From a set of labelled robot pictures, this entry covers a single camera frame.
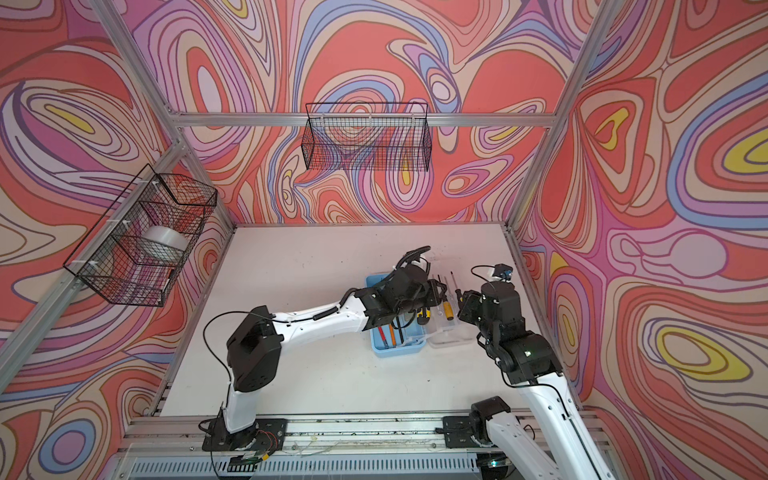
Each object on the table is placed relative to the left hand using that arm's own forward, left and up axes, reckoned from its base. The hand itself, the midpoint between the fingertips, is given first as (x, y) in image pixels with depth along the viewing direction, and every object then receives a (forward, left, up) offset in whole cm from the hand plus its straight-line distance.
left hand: (446, 285), depth 78 cm
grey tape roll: (+5, +70, +12) cm, 71 cm away
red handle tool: (-5, +17, -21) cm, 27 cm away
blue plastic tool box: (-5, +10, -20) cm, 23 cm away
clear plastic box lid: (-8, 0, -11) cm, 13 cm away
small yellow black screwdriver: (+3, -5, -9) cm, 11 cm away
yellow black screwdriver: (-2, -2, -9) cm, 9 cm away
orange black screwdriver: (-6, +14, -21) cm, 26 cm away
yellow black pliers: (-3, +5, -11) cm, 12 cm away
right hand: (-6, -5, +1) cm, 8 cm away
